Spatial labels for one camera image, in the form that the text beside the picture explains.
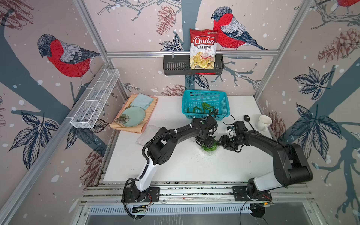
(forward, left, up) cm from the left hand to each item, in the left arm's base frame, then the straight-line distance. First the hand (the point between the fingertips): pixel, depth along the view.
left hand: (210, 141), depth 89 cm
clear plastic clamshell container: (-5, 0, -2) cm, 5 cm away
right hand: (-1, -6, -2) cm, 6 cm away
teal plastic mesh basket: (+38, +3, -5) cm, 39 cm away
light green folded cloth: (+41, +54, -4) cm, 68 cm away
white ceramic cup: (+12, -37, +5) cm, 39 cm away
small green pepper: (+33, 0, -4) cm, 33 cm away
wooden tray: (+39, +69, -5) cm, 79 cm away
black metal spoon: (+22, -31, -4) cm, 38 cm away
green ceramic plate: (+24, +58, -4) cm, 63 cm away
